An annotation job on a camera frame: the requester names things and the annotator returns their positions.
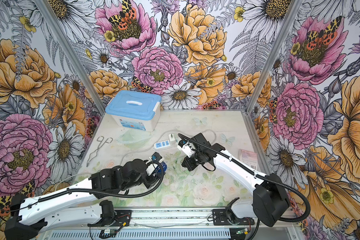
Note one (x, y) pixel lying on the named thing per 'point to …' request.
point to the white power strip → (162, 145)
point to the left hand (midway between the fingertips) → (157, 172)
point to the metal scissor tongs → (100, 138)
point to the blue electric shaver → (164, 166)
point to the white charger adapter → (171, 137)
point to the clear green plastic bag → (136, 139)
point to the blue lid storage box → (136, 109)
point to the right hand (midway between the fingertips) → (185, 167)
